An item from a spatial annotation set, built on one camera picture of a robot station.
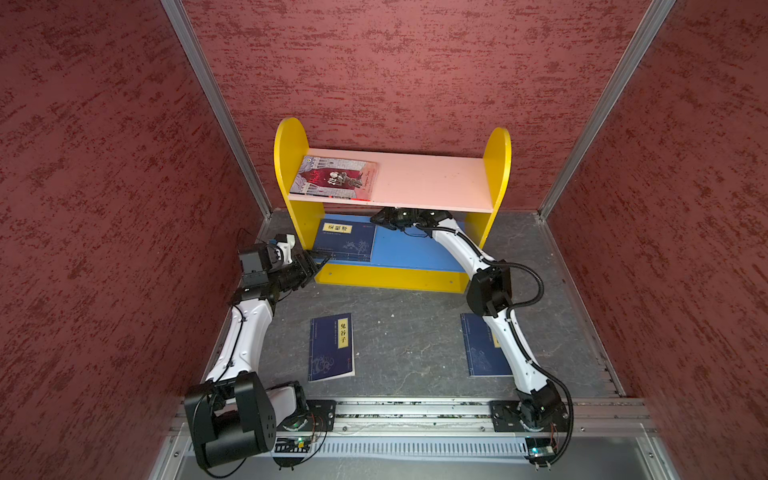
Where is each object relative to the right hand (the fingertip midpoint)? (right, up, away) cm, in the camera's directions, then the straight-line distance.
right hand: (370, 223), depth 94 cm
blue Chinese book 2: (-11, -37, -9) cm, 40 cm away
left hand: (-11, -12, -14) cm, 22 cm away
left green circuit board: (-17, -55, -24) cm, 62 cm away
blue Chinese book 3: (+34, -39, -11) cm, 53 cm away
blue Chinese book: (-7, -6, -4) cm, 10 cm away
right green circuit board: (+44, -57, -24) cm, 75 cm away
